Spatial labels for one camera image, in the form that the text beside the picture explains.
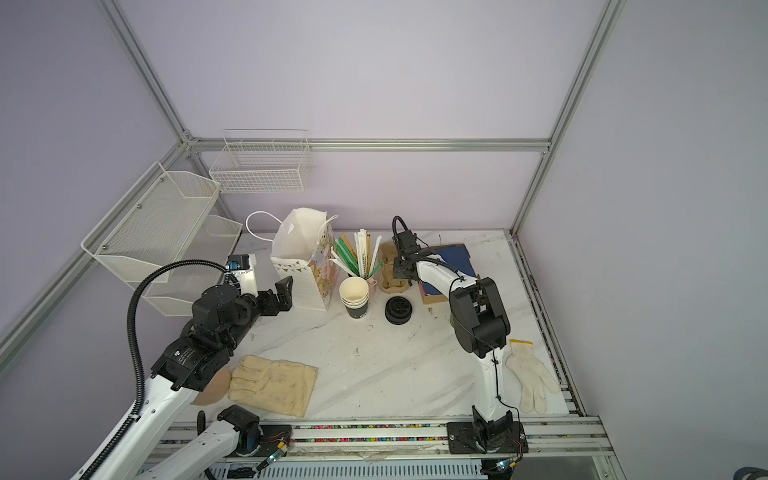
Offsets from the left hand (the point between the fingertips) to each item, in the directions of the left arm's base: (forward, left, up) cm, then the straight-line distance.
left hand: (271, 284), depth 70 cm
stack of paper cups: (+10, -17, -21) cm, 29 cm away
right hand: (+21, -31, -22) cm, 43 cm away
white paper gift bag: (+27, +2, -18) cm, 33 cm away
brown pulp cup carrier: (+20, -27, -27) cm, 43 cm away
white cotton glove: (-12, -69, -28) cm, 75 cm away
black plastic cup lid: (+7, -31, -25) cm, 40 cm away
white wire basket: (+45, +14, +5) cm, 48 cm away
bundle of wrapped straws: (+22, -17, -15) cm, 31 cm away
